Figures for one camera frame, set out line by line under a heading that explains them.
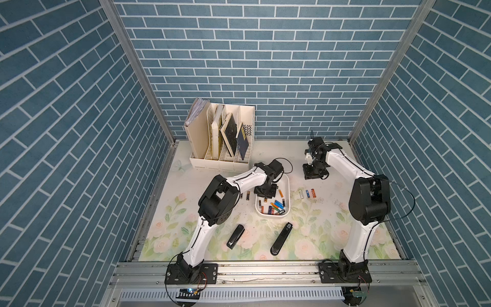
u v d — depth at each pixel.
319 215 0.91
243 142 1.12
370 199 0.52
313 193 0.97
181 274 0.64
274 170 0.80
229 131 1.00
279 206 0.92
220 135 0.99
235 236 0.80
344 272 0.66
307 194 0.96
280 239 0.80
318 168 0.80
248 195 0.96
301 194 0.96
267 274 0.75
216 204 0.55
